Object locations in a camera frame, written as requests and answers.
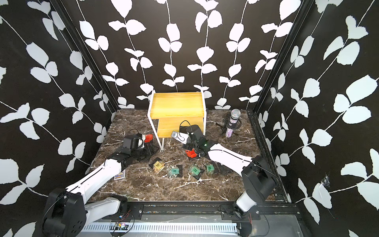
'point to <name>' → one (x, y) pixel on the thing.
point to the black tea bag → (191, 153)
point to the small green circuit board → (119, 226)
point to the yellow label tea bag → (158, 166)
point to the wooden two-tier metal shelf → (168, 111)
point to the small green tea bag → (210, 169)
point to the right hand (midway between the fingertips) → (181, 133)
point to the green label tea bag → (193, 170)
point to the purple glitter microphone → (235, 114)
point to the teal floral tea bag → (172, 173)
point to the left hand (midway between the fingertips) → (157, 147)
